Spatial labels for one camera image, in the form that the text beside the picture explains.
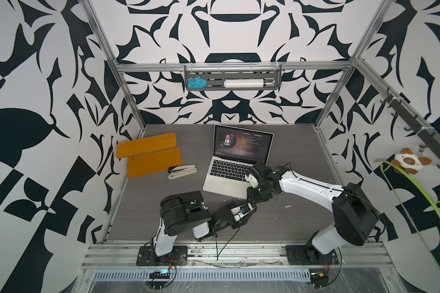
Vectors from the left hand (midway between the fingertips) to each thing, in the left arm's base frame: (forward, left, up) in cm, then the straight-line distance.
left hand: (242, 203), depth 87 cm
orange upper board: (+31, +49, +7) cm, 58 cm away
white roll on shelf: (+46, -3, +34) cm, 57 cm away
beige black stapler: (+18, +33, +1) cm, 37 cm away
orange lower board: (+24, +46, 0) cm, 52 cm away
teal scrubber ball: (+49, +20, +33) cm, 62 cm away
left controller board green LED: (-26, +35, -4) cm, 44 cm away
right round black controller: (-30, -26, -3) cm, 40 cm away
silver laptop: (+26, +2, +5) cm, 27 cm away
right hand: (+1, -1, +4) cm, 4 cm away
